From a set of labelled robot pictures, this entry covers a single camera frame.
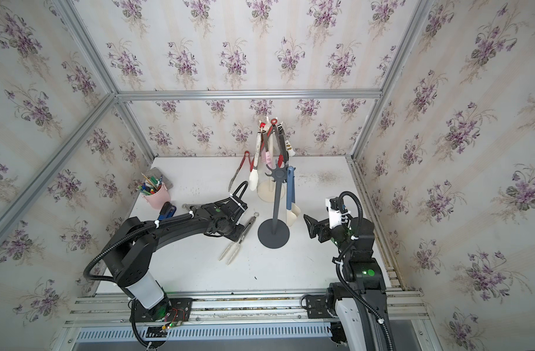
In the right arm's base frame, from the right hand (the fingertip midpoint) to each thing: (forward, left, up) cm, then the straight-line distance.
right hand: (322, 212), depth 72 cm
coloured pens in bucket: (+19, +71, -12) cm, 75 cm away
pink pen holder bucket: (+14, +66, -14) cm, 69 cm away
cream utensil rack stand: (+2, +14, +9) cm, 17 cm away
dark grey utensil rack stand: (+2, +16, -22) cm, 27 cm away
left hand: (+1, +31, -20) cm, 37 cm away
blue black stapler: (+10, +64, -19) cm, 67 cm away
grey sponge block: (+32, +76, -19) cm, 85 cm away
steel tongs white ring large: (+14, +24, +2) cm, 28 cm away
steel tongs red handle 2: (+52, +32, -22) cm, 64 cm away
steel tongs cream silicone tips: (-4, +32, -22) cm, 39 cm away
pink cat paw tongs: (+19, +19, +8) cm, 28 cm away
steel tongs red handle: (+18, +23, +8) cm, 31 cm away
